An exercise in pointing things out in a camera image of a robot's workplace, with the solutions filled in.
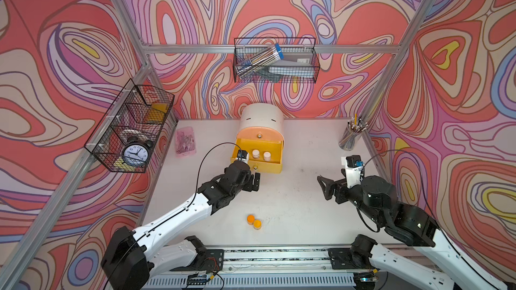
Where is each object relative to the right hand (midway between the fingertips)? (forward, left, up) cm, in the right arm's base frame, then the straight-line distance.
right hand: (331, 180), depth 67 cm
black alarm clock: (+9, +66, +6) cm, 67 cm away
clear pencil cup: (+32, -22, -10) cm, 40 cm away
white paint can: (+21, +26, -12) cm, 35 cm away
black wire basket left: (+15, +72, +7) cm, 74 cm away
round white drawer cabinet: (+26, +23, -4) cm, 35 cm away
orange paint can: (-5, +28, -22) cm, 37 cm away
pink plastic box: (+36, +64, -23) cm, 77 cm away
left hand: (+9, +27, -10) cm, 30 cm away
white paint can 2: (+20, +21, -12) cm, 31 cm away
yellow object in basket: (+28, +64, +8) cm, 71 cm away
